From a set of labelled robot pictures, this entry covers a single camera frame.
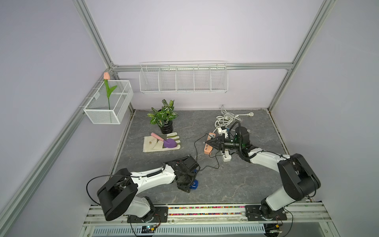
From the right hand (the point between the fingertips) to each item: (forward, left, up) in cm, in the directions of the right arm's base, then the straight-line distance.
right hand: (206, 142), depth 80 cm
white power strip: (-2, -14, -16) cm, 22 cm away
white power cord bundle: (+29, -17, -16) cm, 37 cm away
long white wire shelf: (+44, +13, +11) cm, 48 cm away
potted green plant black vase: (+14, +24, +5) cm, 28 cm away
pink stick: (+15, +33, -16) cm, 40 cm away
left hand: (-17, +6, -16) cm, 24 cm away
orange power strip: (+5, -2, -16) cm, 17 cm away
